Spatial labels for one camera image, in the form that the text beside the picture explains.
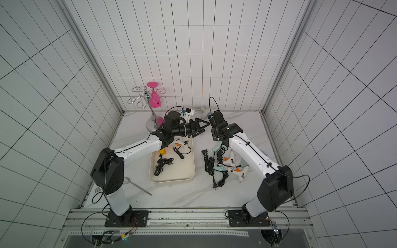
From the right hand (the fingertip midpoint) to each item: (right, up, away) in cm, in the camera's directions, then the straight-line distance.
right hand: (216, 130), depth 83 cm
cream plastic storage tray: (-23, -21, +9) cm, 33 cm away
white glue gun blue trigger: (-4, +14, +34) cm, 37 cm away
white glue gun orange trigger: (+14, -25, +3) cm, 29 cm away
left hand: (-6, +1, -5) cm, 8 cm away
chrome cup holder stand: (-44, +4, +28) cm, 52 cm away
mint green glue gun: (+3, -12, +14) cm, 19 cm away
